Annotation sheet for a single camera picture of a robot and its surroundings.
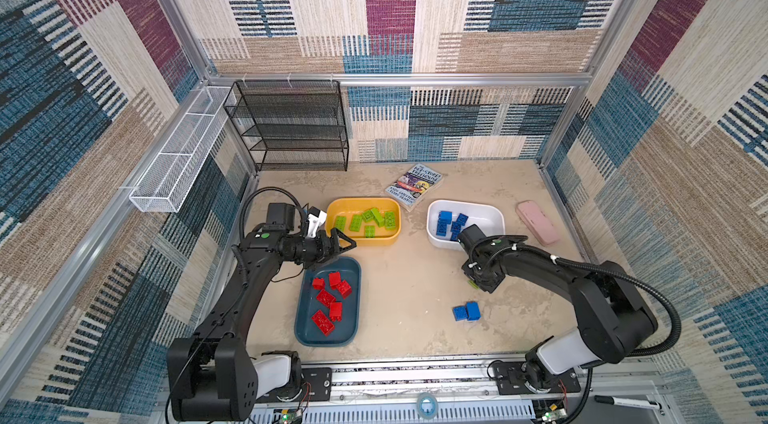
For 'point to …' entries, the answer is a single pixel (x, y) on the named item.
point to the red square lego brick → (344, 288)
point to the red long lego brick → (322, 322)
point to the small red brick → (318, 283)
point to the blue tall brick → (473, 310)
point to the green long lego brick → (356, 222)
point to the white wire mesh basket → (162, 188)
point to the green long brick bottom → (390, 221)
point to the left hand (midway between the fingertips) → (346, 250)
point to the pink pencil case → (537, 221)
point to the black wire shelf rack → (291, 125)
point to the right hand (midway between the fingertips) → (476, 280)
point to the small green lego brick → (340, 222)
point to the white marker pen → (653, 405)
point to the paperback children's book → (414, 185)
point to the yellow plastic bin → (367, 221)
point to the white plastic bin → (490, 218)
